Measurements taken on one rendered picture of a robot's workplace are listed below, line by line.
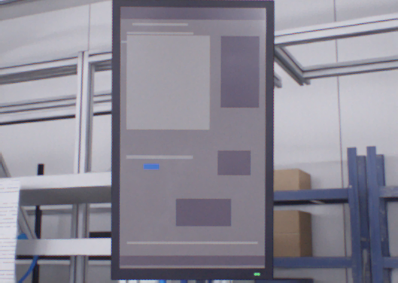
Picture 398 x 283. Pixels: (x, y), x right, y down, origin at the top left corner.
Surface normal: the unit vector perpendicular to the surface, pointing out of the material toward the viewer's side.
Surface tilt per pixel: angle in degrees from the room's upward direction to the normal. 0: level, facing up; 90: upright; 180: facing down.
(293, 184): 90
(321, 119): 90
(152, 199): 101
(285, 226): 90
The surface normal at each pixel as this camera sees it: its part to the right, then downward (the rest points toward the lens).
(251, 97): 0.02, 0.00
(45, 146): -0.40, -0.18
